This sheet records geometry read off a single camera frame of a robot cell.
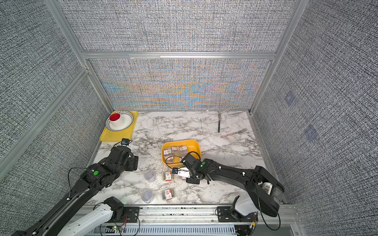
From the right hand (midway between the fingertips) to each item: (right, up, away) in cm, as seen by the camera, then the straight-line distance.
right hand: (189, 169), depth 84 cm
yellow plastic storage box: (+3, +10, +13) cm, 17 cm away
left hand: (-29, +9, -9) cm, 32 cm away
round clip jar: (-22, -12, -6) cm, 26 cm away
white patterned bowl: (-48, +30, +29) cm, 64 cm away
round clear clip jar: (-22, -4, -1) cm, 23 cm away
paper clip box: (-11, -11, -6) cm, 17 cm away
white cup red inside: (-55, +30, +24) cm, 67 cm away
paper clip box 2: (-13, +9, +7) cm, 17 cm away
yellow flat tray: (-58, +18, +20) cm, 64 cm away
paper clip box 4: (-4, +9, +10) cm, 15 cm away
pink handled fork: (+37, +20, +23) cm, 48 cm away
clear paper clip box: (-12, -4, 0) cm, 13 cm away
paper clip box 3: (-9, +9, +8) cm, 15 cm away
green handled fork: (+24, +34, +33) cm, 53 cm away
